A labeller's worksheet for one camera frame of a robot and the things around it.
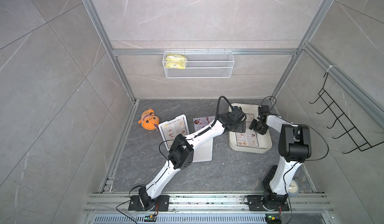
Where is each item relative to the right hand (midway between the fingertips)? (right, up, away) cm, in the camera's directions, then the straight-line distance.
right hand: (254, 128), depth 102 cm
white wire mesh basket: (-39, +44, -1) cm, 59 cm away
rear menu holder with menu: (-56, +1, -18) cm, 59 cm away
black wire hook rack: (+25, 0, -43) cm, 50 cm away
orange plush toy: (-72, +6, -6) cm, 72 cm away
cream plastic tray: (+4, -8, -7) cm, 11 cm away
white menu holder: (-37, -11, -19) cm, 43 cm away
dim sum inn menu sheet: (-5, -6, -4) cm, 9 cm away
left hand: (-14, +4, -15) cm, 20 cm away
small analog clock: (+8, -28, -27) cm, 40 cm away
